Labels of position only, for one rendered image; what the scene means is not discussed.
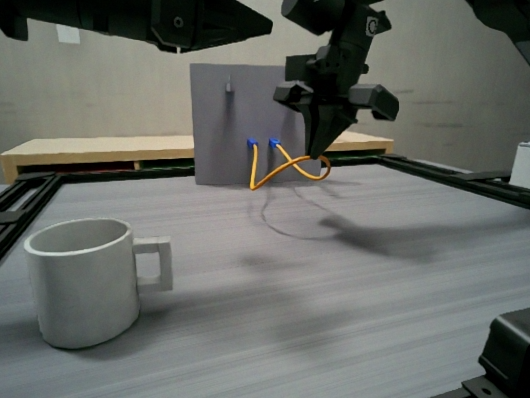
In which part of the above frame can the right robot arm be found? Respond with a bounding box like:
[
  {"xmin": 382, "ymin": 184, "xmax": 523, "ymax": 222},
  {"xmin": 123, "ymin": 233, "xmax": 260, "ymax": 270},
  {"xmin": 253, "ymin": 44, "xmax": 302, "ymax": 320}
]
[{"xmin": 281, "ymin": 0, "xmax": 530, "ymax": 88}]

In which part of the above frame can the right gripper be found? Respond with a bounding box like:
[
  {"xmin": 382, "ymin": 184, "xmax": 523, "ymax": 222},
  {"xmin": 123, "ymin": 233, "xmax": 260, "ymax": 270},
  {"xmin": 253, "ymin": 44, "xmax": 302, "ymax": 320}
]
[{"xmin": 273, "ymin": 41, "xmax": 399, "ymax": 160}]

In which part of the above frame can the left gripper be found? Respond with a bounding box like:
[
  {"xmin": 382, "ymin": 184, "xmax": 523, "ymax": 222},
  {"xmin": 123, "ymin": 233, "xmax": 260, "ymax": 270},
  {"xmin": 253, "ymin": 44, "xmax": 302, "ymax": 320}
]
[{"xmin": 78, "ymin": 0, "xmax": 273, "ymax": 54}]

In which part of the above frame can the white mug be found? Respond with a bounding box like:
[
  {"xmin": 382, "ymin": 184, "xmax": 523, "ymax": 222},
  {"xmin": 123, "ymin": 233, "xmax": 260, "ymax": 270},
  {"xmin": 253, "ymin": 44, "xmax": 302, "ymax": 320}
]
[{"xmin": 24, "ymin": 218, "xmax": 173, "ymax": 349}]

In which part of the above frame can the orange cable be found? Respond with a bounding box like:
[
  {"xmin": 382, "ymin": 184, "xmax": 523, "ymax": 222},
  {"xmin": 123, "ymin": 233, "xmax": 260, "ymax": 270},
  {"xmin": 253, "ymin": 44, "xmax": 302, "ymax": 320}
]
[{"xmin": 250, "ymin": 141, "xmax": 331, "ymax": 191}]

